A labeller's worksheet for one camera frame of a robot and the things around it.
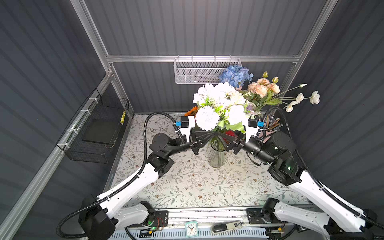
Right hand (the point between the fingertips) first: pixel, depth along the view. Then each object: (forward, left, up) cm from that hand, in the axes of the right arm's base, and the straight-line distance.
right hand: (223, 129), depth 53 cm
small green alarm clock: (-27, +13, -42) cm, 51 cm away
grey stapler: (-26, -1, -40) cm, 48 cm away
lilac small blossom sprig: (+26, -19, -14) cm, 35 cm away
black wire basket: (+14, +63, -16) cm, 67 cm away
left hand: (-1, +3, -1) cm, 3 cm away
